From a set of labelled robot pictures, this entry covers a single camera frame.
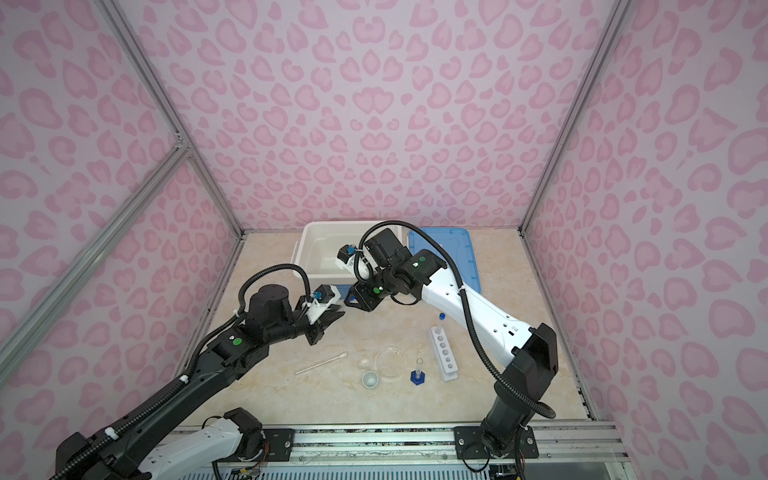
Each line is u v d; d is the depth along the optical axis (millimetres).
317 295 611
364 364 862
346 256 640
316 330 643
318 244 1040
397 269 549
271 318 560
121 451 397
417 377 835
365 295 633
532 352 435
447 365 818
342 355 874
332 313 724
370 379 823
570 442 749
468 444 734
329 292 626
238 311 587
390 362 854
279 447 734
